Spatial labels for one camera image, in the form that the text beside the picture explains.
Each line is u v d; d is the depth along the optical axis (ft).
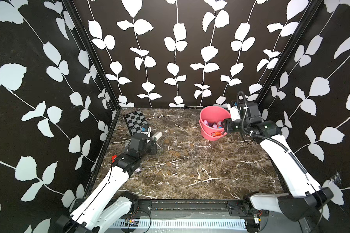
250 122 1.73
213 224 2.30
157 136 2.79
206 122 2.97
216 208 2.46
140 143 1.90
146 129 2.21
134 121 3.54
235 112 2.12
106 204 1.50
